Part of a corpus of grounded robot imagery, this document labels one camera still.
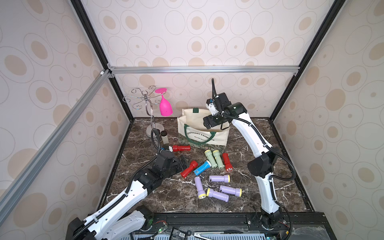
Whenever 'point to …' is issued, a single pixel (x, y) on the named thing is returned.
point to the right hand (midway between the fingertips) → (216, 119)
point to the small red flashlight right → (229, 167)
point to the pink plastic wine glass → (165, 107)
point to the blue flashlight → (202, 168)
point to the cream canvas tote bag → (191, 128)
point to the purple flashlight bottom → (218, 195)
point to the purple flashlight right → (231, 190)
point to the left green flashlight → (208, 154)
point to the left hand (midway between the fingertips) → (190, 162)
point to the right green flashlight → (219, 160)
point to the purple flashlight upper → (225, 178)
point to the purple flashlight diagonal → (201, 193)
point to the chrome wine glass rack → (148, 98)
